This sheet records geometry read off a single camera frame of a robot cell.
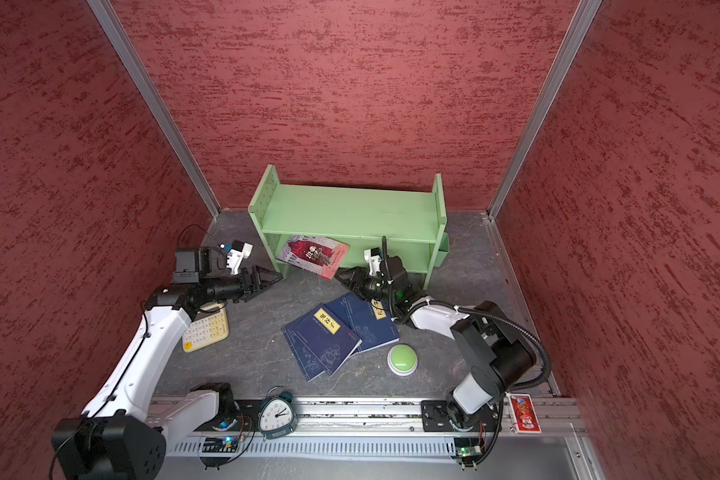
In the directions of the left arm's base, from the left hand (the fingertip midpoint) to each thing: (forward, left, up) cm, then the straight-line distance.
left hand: (275, 287), depth 74 cm
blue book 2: (-13, -7, -21) cm, 26 cm away
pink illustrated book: (+16, -8, -8) cm, 20 cm away
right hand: (+5, -15, -7) cm, 17 cm away
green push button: (-11, -34, -21) cm, 41 cm away
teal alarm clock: (-26, -2, -17) cm, 31 cm away
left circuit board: (-31, +10, -21) cm, 39 cm away
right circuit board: (-32, -48, -21) cm, 62 cm away
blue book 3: (0, -24, -20) cm, 32 cm away
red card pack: (-25, -64, -20) cm, 71 cm away
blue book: (-6, -12, -19) cm, 24 cm away
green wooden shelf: (+21, -20, +5) cm, 29 cm away
